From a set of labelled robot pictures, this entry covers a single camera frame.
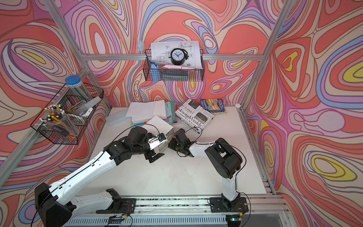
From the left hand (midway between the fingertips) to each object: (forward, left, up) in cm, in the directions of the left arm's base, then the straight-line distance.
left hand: (160, 145), depth 75 cm
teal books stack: (+41, -3, -14) cm, 44 cm away
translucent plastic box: (+36, +41, -18) cm, 58 cm away
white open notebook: (+38, +17, -14) cm, 44 cm away
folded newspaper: (+32, -21, -12) cm, 40 cm away
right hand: (+9, -3, -18) cm, 20 cm away
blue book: (+46, -38, -14) cm, 61 cm away
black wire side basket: (+8, +44, +15) cm, 47 cm away
